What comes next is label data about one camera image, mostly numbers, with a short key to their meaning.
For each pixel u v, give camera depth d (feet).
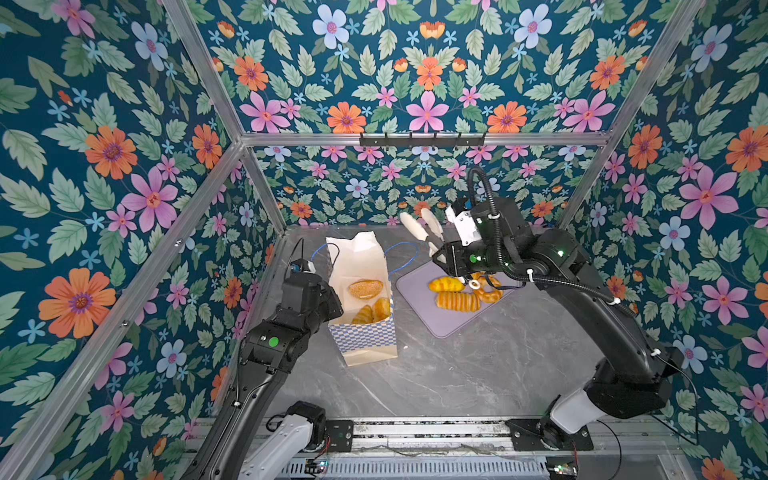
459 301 3.10
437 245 2.02
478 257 1.68
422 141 3.01
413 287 3.33
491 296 3.21
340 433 2.44
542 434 2.17
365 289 3.14
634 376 1.32
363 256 2.68
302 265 1.98
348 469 2.31
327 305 2.06
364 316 2.98
